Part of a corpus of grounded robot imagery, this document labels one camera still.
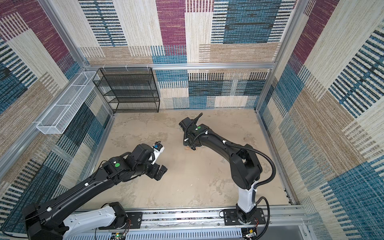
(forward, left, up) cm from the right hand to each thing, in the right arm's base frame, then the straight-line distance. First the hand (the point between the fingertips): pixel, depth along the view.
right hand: (191, 143), depth 89 cm
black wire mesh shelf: (+42, +44, +7) cm, 62 cm away
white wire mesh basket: (+1, +62, +23) cm, 66 cm away
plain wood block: (+3, +3, -11) cm, 11 cm away
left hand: (-15, +15, +6) cm, 22 cm away
